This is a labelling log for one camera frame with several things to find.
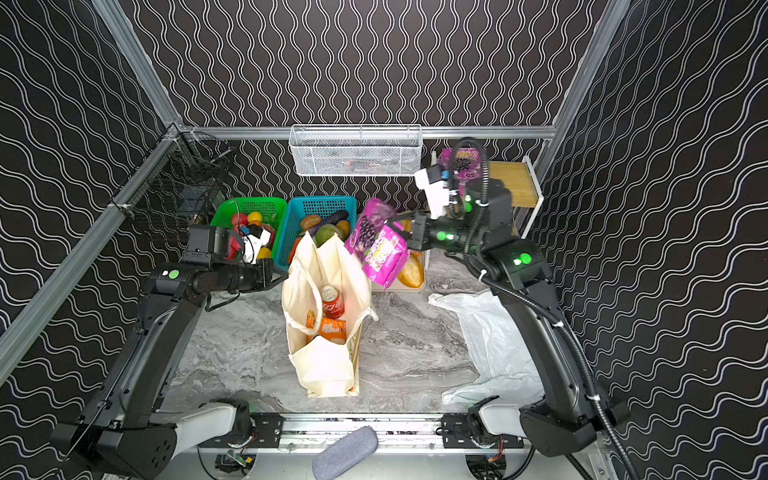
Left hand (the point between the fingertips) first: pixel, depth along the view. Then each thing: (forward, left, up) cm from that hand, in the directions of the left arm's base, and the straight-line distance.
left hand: (292, 274), depth 70 cm
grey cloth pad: (-31, -13, -27) cm, 43 cm away
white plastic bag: (-3, -54, -31) cm, 62 cm away
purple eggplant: (+44, +2, -22) cm, 49 cm away
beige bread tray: (+18, -24, -29) cm, 42 cm away
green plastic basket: (+46, +26, -20) cm, 57 cm away
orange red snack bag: (-1, -6, -24) cm, 25 cm away
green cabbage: (+30, +1, -17) cm, 35 cm away
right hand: (+1, -22, +16) cm, 28 cm away
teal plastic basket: (+45, +16, -19) cm, 51 cm away
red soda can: (+4, -6, -20) cm, 21 cm away
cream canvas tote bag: (-17, -9, -13) cm, 23 cm away
